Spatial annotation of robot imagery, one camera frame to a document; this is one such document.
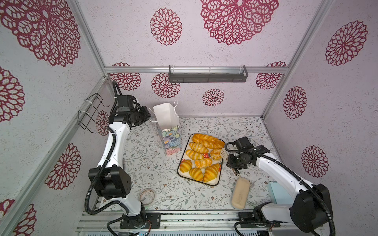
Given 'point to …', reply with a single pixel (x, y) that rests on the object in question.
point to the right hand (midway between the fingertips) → (227, 162)
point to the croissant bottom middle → (197, 174)
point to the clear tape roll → (147, 196)
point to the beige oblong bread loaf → (240, 193)
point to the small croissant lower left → (185, 165)
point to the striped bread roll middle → (194, 155)
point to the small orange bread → (203, 162)
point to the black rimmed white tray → (183, 156)
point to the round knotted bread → (215, 154)
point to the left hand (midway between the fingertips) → (151, 114)
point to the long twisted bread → (208, 141)
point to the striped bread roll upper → (198, 148)
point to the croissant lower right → (211, 172)
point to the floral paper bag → (167, 122)
